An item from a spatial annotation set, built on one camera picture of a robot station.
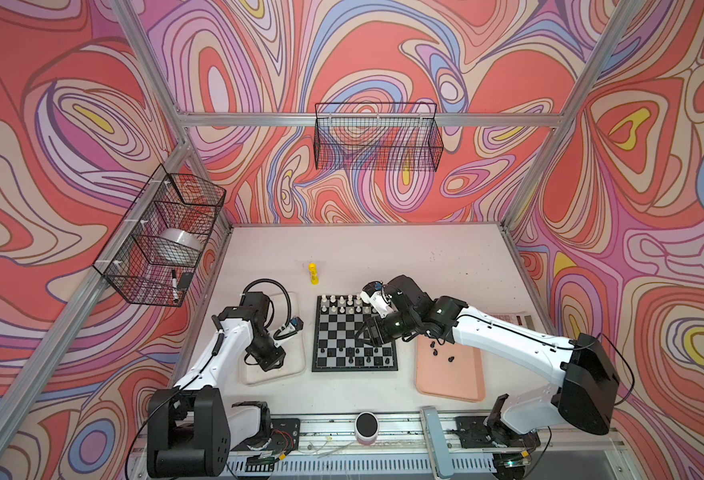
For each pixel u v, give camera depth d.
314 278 1.01
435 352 0.86
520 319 0.91
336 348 0.86
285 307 0.76
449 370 0.84
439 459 0.66
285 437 0.73
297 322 0.77
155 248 0.70
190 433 0.40
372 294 0.70
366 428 0.70
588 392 0.40
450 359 0.84
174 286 0.72
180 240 0.74
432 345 0.88
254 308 0.70
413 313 0.59
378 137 0.96
